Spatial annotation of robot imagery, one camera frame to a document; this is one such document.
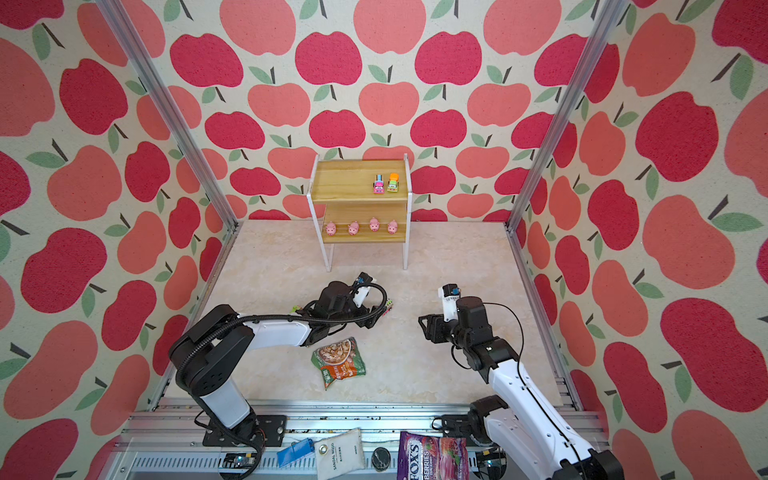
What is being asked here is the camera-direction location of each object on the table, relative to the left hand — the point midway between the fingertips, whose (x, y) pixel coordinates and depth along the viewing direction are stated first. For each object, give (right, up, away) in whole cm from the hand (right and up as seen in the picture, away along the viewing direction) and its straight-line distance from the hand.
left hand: (381, 303), depth 89 cm
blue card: (-20, -32, -18) cm, 42 cm away
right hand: (+15, -3, -7) cm, 17 cm away
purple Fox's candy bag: (+12, -32, -21) cm, 40 cm away
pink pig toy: (-17, +23, +6) cm, 29 cm away
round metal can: (0, -28, -27) cm, 39 cm away
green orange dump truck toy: (-28, -3, +5) cm, 28 cm away
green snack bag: (-12, -16, -4) cm, 20 cm away
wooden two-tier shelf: (-6, +30, -6) cm, 31 cm away
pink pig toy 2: (-9, +23, +7) cm, 26 cm away
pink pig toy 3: (-2, +25, +9) cm, 27 cm away
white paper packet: (-10, -33, -19) cm, 39 cm away
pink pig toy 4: (+4, +24, +7) cm, 25 cm away
